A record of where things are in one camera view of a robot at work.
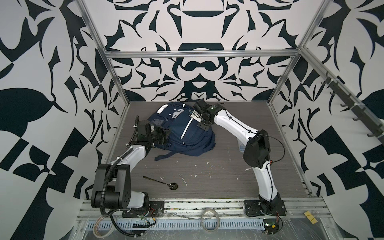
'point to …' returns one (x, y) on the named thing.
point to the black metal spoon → (172, 186)
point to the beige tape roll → (95, 230)
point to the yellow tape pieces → (311, 218)
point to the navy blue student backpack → (186, 138)
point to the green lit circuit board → (271, 226)
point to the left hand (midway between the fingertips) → (173, 124)
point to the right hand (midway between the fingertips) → (204, 120)
